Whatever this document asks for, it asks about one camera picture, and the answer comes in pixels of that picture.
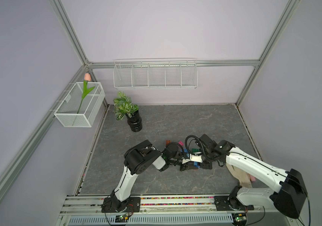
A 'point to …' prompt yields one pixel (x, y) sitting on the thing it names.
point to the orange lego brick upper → (167, 141)
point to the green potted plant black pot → (122, 107)
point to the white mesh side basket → (66, 112)
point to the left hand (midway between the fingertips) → (196, 165)
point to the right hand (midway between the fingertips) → (199, 157)
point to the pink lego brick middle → (181, 143)
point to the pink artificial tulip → (85, 90)
